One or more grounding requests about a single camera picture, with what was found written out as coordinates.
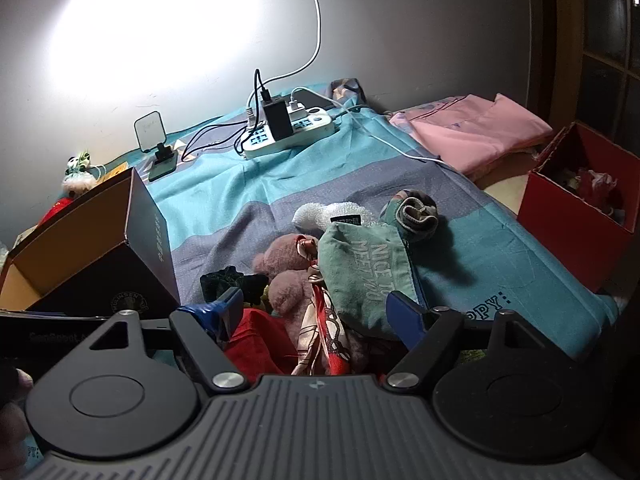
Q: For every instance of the white power strip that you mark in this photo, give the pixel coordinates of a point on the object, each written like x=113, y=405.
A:
x=310, y=132

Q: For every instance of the red cloth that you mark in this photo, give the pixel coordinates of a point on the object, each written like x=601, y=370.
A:
x=260, y=340

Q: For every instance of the patterned socks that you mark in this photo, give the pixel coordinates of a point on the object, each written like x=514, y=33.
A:
x=410, y=215

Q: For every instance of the dark cardboard box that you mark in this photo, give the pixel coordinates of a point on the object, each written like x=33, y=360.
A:
x=150, y=240

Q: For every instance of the pink folded sheet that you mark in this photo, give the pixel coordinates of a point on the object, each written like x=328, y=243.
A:
x=475, y=130

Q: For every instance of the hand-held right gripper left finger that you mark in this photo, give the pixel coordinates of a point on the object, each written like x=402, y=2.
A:
x=231, y=312

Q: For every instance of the red box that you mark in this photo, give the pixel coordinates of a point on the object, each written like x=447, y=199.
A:
x=560, y=220

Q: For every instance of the dark green cloth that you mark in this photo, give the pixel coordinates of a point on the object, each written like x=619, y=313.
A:
x=225, y=280

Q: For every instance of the green fabric pouch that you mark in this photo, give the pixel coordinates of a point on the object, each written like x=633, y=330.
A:
x=360, y=280

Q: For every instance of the yellow painted cover book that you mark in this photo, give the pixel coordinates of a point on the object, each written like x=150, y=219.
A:
x=116, y=167

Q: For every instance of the lime green knitted cloth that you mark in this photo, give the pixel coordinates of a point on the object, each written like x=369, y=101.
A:
x=264, y=296

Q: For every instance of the patterned silk scarf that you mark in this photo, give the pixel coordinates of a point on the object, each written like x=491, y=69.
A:
x=325, y=330

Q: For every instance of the person's left hand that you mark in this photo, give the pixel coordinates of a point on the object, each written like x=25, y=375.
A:
x=10, y=425

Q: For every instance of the black charger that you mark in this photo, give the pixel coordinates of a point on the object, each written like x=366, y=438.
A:
x=277, y=120

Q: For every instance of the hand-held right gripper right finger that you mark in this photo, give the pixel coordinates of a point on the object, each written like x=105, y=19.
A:
x=405, y=317

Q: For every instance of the panda plush toy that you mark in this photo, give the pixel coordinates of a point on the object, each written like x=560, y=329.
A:
x=77, y=180

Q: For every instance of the pink patterned cloth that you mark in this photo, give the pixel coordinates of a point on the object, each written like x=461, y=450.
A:
x=595, y=180

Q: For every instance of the striped blue bedsheet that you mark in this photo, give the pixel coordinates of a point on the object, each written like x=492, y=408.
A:
x=350, y=175

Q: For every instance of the black phone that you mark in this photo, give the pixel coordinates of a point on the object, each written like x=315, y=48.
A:
x=315, y=99

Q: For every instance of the wooden glazed door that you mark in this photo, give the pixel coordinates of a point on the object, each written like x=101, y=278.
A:
x=600, y=35

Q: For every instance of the pink teddy bear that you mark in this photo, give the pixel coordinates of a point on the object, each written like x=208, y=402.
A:
x=285, y=260

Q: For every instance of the dark patterned cloth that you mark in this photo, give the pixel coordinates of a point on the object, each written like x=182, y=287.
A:
x=350, y=87

